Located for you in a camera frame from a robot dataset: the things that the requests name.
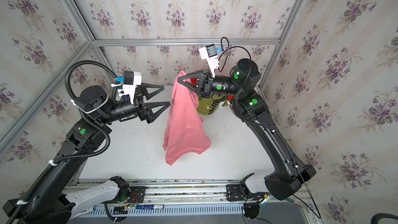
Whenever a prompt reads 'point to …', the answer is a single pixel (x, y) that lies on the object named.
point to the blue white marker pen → (156, 207)
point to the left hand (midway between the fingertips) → (165, 91)
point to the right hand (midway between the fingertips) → (176, 80)
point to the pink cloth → (186, 132)
